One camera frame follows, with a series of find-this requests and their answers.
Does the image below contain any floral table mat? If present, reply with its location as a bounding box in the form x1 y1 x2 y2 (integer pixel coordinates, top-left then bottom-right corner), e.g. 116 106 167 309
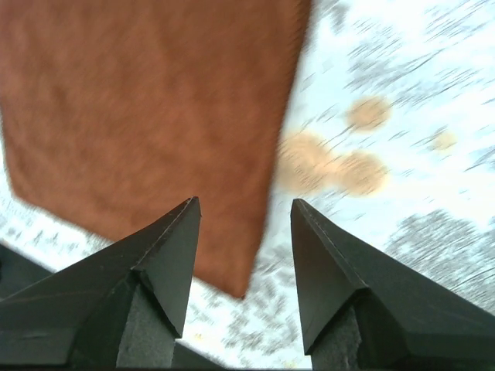
1 1 494 369

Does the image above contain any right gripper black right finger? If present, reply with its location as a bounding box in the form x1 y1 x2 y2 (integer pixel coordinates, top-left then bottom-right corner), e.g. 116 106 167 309
290 199 494 370

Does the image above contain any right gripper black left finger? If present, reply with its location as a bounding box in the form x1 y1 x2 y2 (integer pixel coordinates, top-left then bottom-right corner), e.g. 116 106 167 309
1 197 201 370

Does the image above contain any brown towel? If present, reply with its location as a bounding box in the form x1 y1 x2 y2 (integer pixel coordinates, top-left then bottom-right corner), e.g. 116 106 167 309
1 1 312 298

